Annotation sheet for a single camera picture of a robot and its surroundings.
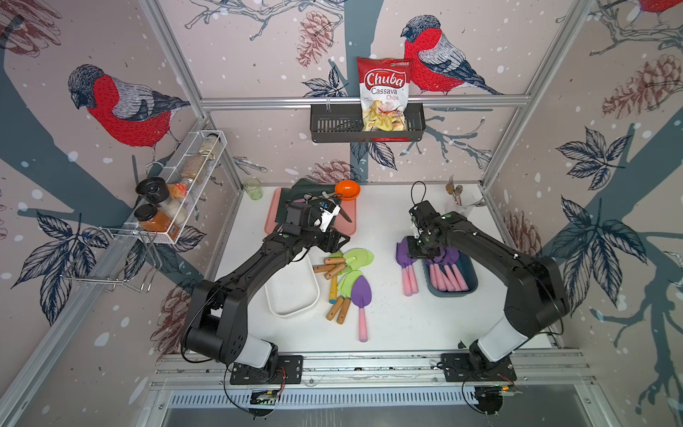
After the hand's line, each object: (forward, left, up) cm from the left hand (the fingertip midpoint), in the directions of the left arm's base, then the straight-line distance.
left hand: (345, 230), depth 84 cm
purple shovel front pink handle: (-15, -5, -17) cm, 23 cm away
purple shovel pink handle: (-13, -29, +7) cm, 33 cm away
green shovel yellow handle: (-14, +4, -15) cm, 21 cm away
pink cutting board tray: (+15, +1, -18) cm, 24 cm away
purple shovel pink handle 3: (-3, -22, -17) cm, 28 cm away
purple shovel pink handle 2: (-9, -32, -14) cm, 36 cm away
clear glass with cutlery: (+22, -44, -6) cm, 50 cm away
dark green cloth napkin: (+34, +21, -16) cm, 43 cm away
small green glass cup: (+33, +42, -14) cm, 55 cm away
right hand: (-4, -22, -9) cm, 24 cm away
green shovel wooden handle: (-6, +8, -15) cm, 18 cm away
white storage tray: (-14, +18, -16) cm, 28 cm away
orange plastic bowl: (+30, -1, -13) cm, 33 cm away
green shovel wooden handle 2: (-18, +1, -16) cm, 24 cm away
